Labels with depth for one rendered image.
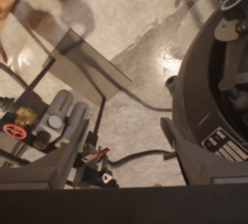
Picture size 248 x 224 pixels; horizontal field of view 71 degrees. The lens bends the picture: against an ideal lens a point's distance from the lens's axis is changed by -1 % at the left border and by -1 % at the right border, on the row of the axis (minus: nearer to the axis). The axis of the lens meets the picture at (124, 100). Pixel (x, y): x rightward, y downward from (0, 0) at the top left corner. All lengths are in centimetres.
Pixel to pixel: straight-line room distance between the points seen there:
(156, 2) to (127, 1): 12
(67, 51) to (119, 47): 27
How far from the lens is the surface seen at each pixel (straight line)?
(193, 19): 88
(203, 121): 30
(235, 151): 26
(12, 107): 68
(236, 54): 35
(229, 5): 41
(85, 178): 56
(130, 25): 87
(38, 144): 66
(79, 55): 97
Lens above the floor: 83
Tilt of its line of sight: 49 degrees down
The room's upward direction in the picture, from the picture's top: 172 degrees counter-clockwise
